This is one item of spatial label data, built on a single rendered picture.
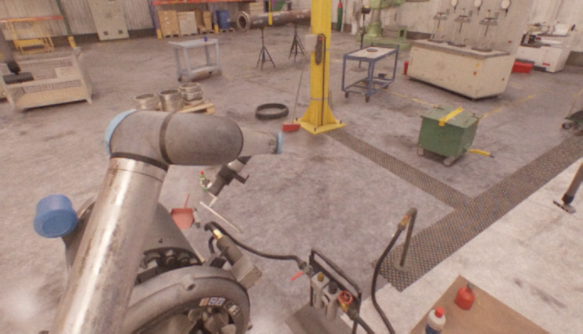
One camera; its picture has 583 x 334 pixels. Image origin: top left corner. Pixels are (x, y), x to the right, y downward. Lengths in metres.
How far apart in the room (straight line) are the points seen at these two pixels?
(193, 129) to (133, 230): 0.22
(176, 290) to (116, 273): 0.62
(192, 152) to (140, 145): 0.10
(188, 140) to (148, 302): 0.74
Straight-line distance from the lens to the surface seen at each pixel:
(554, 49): 9.67
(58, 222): 1.78
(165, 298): 1.23
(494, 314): 1.94
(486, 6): 7.05
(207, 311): 1.44
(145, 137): 0.66
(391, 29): 11.69
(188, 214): 3.07
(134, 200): 0.64
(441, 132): 3.82
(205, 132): 0.63
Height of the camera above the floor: 1.90
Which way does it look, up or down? 29 degrees down
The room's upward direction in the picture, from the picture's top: 1 degrees counter-clockwise
